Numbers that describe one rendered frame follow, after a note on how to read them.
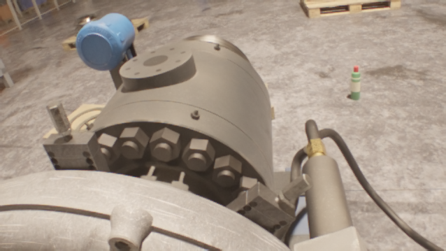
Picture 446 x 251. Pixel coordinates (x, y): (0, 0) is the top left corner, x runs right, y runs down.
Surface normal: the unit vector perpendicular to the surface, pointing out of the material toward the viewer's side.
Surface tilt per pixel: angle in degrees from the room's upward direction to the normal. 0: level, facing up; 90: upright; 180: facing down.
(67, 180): 6
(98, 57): 90
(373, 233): 0
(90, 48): 90
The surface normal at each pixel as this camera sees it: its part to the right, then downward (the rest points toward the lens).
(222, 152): -0.11, 0.57
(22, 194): -0.24, -0.80
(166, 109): 0.06, -0.82
